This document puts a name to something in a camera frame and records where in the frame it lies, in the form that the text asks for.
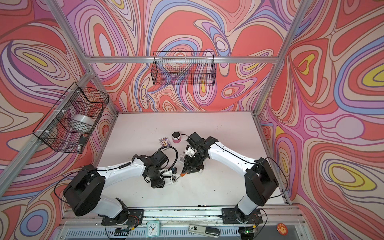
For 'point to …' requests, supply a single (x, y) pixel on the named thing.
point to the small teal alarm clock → (153, 229)
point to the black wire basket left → (53, 130)
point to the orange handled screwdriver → (181, 175)
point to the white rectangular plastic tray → (168, 180)
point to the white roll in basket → (81, 123)
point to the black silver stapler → (212, 232)
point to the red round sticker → (282, 229)
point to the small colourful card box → (164, 141)
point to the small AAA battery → (202, 205)
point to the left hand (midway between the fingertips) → (163, 179)
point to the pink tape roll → (176, 137)
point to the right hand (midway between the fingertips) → (187, 174)
